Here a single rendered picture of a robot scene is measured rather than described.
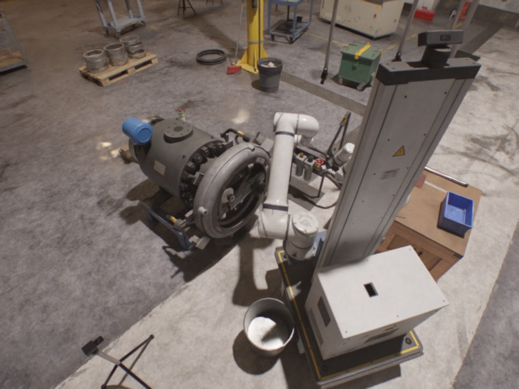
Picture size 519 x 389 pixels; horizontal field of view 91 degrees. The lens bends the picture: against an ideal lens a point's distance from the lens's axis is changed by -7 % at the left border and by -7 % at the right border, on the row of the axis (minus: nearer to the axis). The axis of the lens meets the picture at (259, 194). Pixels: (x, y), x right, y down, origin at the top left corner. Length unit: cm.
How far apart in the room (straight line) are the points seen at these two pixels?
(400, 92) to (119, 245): 246
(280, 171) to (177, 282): 131
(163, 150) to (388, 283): 169
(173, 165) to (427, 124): 157
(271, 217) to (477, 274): 201
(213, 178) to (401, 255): 114
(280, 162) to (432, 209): 138
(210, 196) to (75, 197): 199
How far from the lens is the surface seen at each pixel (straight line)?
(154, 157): 220
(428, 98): 105
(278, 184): 156
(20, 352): 274
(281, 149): 159
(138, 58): 599
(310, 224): 153
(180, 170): 199
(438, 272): 254
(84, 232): 302
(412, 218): 234
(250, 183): 198
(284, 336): 203
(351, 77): 489
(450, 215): 253
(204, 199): 174
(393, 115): 99
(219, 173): 171
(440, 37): 98
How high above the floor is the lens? 209
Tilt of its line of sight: 48 degrees down
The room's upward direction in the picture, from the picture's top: straight up
